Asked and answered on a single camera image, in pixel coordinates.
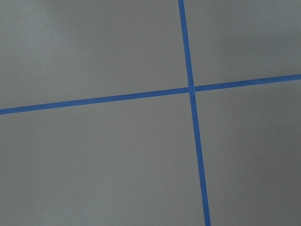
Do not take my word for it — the blue tape line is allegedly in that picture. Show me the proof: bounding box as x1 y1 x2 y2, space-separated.
0 73 301 116
177 0 212 226

